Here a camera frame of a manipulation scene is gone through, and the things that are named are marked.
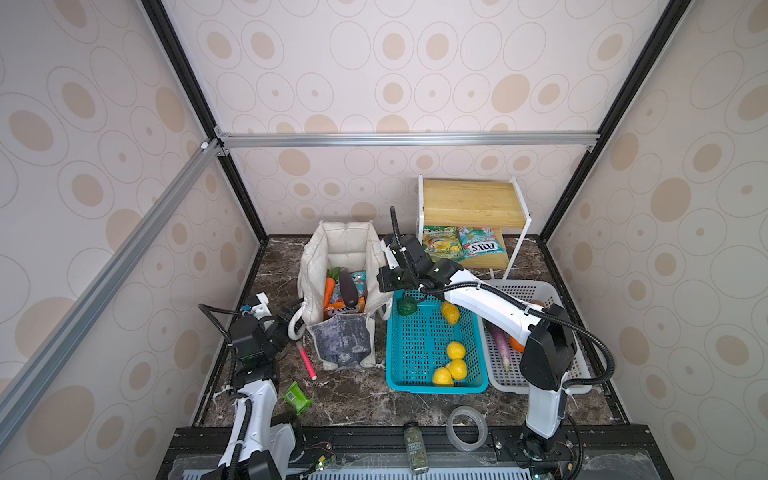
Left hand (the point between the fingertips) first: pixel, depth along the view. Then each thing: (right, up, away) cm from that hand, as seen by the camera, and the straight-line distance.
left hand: (313, 300), depth 79 cm
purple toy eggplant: (+8, +3, +11) cm, 13 cm away
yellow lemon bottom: (+35, -21, +2) cm, 40 cm away
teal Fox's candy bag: (+48, +17, +16) cm, 54 cm away
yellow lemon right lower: (+39, -19, +3) cm, 43 cm away
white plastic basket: (+47, -19, -4) cm, 51 cm away
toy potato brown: (+67, -2, +16) cm, 69 cm away
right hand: (+17, +6, +5) cm, 18 cm away
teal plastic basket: (+29, -15, +13) cm, 35 cm away
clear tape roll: (+43, -30, -4) cm, 53 cm away
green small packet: (-4, -26, +1) cm, 27 cm away
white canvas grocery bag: (+8, -10, -4) cm, 13 cm away
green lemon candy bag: (+37, +16, +14) cm, 42 cm away
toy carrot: (+2, +6, +17) cm, 18 cm away
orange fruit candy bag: (+3, -2, +11) cm, 12 cm away
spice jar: (+27, -34, -9) cm, 44 cm away
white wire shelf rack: (+48, +27, +5) cm, 55 cm away
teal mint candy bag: (+11, +5, +16) cm, 20 cm away
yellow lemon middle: (+39, -15, +7) cm, 43 cm away
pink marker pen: (-4, -19, +8) cm, 21 cm away
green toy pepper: (+26, -3, +14) cm, 30 cm away
